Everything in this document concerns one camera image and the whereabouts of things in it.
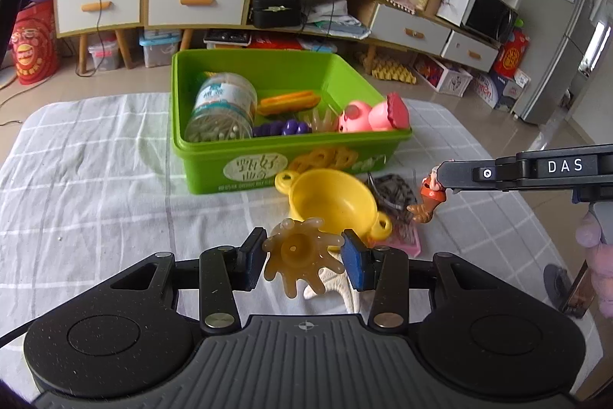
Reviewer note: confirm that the yellow egg cartons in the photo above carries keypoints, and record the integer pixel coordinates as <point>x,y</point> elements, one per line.
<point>392,71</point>

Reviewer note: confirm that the grey checked blanket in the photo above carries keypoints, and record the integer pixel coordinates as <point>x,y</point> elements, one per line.
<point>96,198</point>

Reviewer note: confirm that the blue and white box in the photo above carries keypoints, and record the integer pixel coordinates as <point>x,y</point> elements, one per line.
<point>498,90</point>

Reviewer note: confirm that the small pink printed box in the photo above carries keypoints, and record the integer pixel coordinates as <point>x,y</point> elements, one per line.
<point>402,243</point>

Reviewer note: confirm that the white starfish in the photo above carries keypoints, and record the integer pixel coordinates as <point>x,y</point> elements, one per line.
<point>335,289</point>

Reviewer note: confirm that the stack of folded papers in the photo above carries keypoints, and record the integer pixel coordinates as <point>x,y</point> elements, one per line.
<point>335,21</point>

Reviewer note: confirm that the clear storage box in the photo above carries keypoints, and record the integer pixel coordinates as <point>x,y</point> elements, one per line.
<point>103,54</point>
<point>160,49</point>

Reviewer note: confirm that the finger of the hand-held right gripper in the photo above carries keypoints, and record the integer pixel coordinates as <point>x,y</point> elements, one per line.
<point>464,174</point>

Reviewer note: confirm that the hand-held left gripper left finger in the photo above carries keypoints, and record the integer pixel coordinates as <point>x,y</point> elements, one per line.
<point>251,263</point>

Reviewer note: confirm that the grey round object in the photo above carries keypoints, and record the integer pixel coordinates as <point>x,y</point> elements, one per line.
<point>558,287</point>

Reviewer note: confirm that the red cardboard box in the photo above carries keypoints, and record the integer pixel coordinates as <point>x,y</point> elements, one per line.
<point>287,41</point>

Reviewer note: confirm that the red bag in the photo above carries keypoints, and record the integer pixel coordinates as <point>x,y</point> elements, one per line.
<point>33,49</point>

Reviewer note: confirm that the orange toy hot dog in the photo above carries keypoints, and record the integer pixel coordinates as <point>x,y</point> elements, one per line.
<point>289,101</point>

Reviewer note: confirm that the small orange figurine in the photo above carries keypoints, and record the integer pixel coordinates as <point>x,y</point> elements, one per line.
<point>428,198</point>

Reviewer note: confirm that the black microwave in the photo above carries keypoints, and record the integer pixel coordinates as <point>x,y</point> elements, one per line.
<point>488,16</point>

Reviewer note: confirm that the clear cotton swab jar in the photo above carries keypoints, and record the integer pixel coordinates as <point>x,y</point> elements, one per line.
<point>222,107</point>

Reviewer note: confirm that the red snack box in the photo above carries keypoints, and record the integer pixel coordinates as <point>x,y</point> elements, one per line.
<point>510,54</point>

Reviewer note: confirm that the green plastic box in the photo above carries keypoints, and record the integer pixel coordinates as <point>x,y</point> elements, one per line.
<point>215,169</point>

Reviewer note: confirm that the purple toy grapes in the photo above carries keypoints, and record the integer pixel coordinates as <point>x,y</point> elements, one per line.
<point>287,128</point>

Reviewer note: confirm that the grey refrigerator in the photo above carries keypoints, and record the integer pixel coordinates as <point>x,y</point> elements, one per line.
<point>565,30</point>

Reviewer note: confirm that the tan rubber octopus toy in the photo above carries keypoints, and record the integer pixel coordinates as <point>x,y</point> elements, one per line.
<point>299,255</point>
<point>321,120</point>

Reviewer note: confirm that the dark printed board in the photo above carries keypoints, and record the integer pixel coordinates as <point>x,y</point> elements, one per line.
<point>578,294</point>

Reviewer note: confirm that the person's right hand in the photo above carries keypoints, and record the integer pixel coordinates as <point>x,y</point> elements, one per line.
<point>603,275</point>

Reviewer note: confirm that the black case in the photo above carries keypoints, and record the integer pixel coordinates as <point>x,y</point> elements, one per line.
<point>275,9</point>

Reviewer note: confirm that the white crate with toys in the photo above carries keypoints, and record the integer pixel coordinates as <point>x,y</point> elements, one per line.
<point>443,76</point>

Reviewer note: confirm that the yellow toy pot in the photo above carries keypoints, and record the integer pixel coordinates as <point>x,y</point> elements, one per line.
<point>330,198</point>

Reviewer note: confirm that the pink rubber pig toy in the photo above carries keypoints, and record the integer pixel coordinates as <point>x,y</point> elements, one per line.
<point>368,116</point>

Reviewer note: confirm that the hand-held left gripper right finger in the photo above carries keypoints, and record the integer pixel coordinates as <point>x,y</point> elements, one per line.
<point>357,263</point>

